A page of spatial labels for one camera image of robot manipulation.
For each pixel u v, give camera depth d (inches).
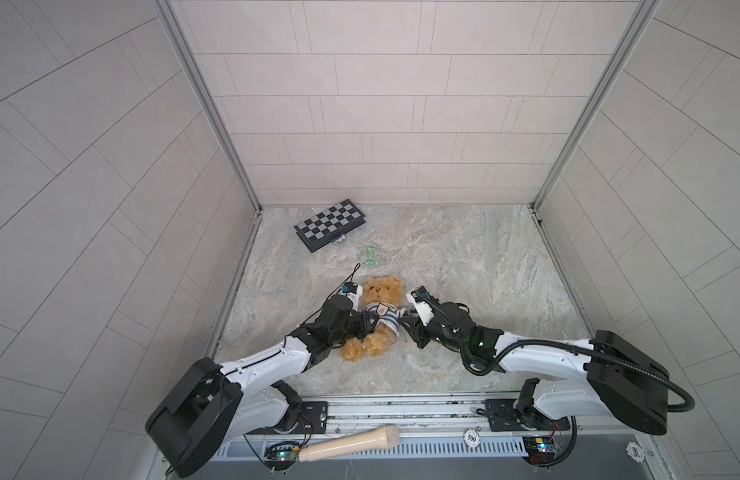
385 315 31.5
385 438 25.7
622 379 16.3
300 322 26.2
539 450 26.7
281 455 25.3
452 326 23.1
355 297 30.0
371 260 39.1
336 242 41.3
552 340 20.0
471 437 27.2
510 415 27.9
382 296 32.5
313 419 27.9
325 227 41.4
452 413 28.5
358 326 28.7
